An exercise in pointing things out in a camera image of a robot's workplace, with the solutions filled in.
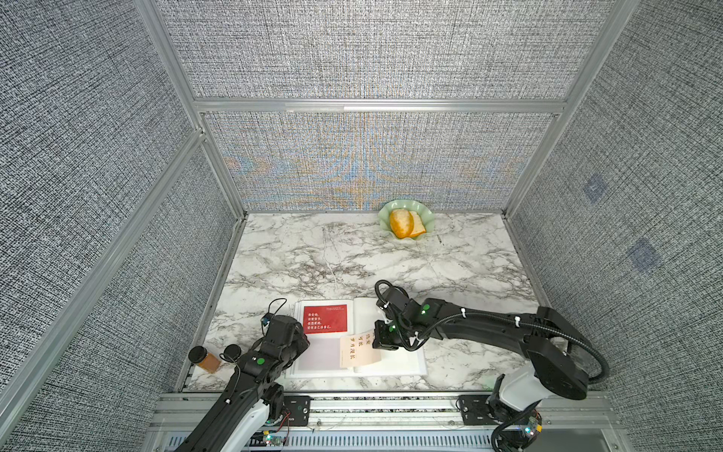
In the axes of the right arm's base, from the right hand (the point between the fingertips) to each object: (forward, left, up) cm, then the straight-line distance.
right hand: (368, 341), depth 78 cm
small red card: (+10, +14, -7) cm, 18 cm away
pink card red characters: (-1, +3, -5) cm, 6 cm away
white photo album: (-1, +14, -10) cm, 17 cm away
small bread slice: (+45, -21, -5) cm, 50 cm away
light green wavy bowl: (+53, -24, -3) cm, 58 cm away
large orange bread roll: (+45, -13, -1) cm, 47 cm away
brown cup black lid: (-5, +43, +2) cm, 43 cm away
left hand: (+3, +17, -5) cm, 18 cm away
